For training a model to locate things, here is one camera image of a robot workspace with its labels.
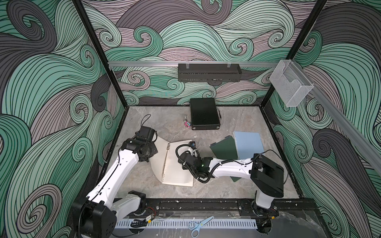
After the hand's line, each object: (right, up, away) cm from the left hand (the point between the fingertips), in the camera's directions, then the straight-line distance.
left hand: (151, 150), depth 79 cm
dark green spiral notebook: (+46, -3, +19) cm, 49 cm away
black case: (+33, +21, +35) cm, 53 cm away
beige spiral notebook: (+7, -11, +7) cm, 15 cm away
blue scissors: (+24, -33, -11) cm, 43 cm away
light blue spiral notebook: (+61, 0, +20) cm, 65 cm away
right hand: (+17, -8, +5) cm, 20 cm away
